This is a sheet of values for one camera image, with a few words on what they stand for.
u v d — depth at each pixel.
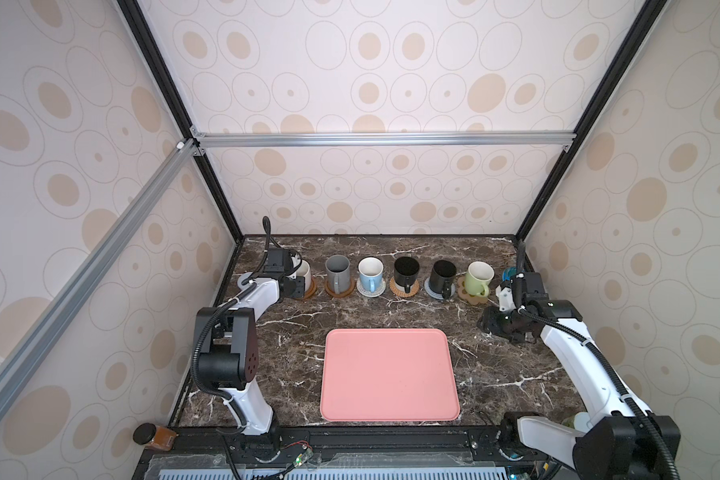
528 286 0.63
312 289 1.03
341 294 1.01
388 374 0.86
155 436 0.68
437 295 1.02
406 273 0.97
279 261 0.76
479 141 1.75
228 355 0.48
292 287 0.87
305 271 0.97
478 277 0.95
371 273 0.97
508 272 1.06
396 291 1.03
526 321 0.57
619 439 0.38
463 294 1.03
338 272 0.95
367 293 1.02
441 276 0.97
